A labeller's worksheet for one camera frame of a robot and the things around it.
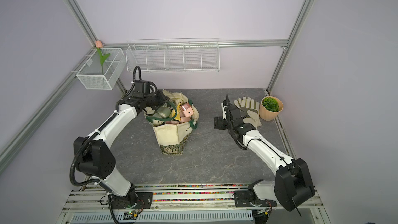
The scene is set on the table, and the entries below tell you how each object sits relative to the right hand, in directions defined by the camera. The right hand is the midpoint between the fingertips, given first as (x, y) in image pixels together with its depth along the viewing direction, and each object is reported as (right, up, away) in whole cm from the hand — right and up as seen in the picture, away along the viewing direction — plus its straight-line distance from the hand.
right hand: (221, 117), depth 86 cm
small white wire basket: (-70, +22, -5) cm, 73 cm away
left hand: (-28, +11, -1) cm, 30 cm away
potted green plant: (+32, +5, +11) cm, 34 cm away
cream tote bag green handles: (-27, -4, -3) cm, 27 cm away
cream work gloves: (+25, +4, +23) cm, 34 cm away
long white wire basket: (-29, +39, +13) cm, 50 cm away
